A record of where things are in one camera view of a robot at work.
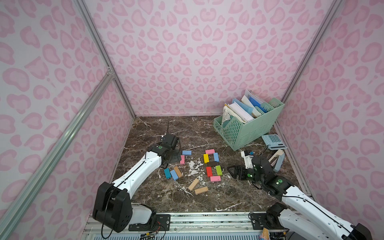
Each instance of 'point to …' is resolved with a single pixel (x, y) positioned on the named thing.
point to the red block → (209, 171)
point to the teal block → (167, 173)
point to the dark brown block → (212, 164)
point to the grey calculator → (273, 142)
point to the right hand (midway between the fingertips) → (232, 168)
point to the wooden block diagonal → (194, 183)
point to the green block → (219, 170)
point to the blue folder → (256, 103)
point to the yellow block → (206, 158)
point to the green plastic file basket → (237, 133)
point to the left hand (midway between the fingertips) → (171, 155)
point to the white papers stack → (234, 109)
